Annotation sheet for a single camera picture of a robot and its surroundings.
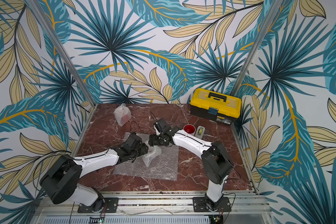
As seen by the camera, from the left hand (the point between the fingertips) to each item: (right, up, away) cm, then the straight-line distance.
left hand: (145, 151), depth 89 cm
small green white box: (+36, +11, +9) cm, 39 cm away
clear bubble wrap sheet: (-19, +24, +14) cm, 33 cm away
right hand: (+5, +6, -2) cm, 8 cm away
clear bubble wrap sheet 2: (+8, -7, -1) cm, 11 cm away
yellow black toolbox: (+48, +30, +10) cm, 57 cm away
